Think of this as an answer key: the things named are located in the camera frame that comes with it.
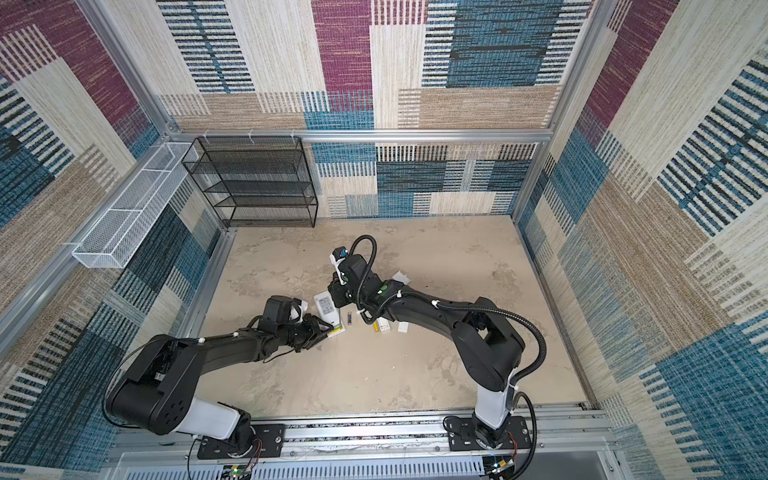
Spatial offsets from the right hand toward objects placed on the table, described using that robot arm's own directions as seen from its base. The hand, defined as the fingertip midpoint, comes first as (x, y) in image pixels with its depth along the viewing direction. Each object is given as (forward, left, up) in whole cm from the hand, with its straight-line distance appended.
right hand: (334, 290), depth 85 cm
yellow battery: (-6, -11, -12) cm, 17 cm away
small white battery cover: (+13, -19, -14) cm, 27 cm away
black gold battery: (-2, -3, -13) cm, 13 cm away
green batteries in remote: (-6, +1, -12) cm, 13 cm away
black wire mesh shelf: (+45, +32, +4) cm, 55 cm away
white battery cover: (-6, -19, -13) cm, 24 cm away
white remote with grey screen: (-1, +3, -12) cm, 12 cm away
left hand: (-6, +2, -10) cm, 12 cm away
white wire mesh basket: (+3, +48, +21) cm, 53 cm away
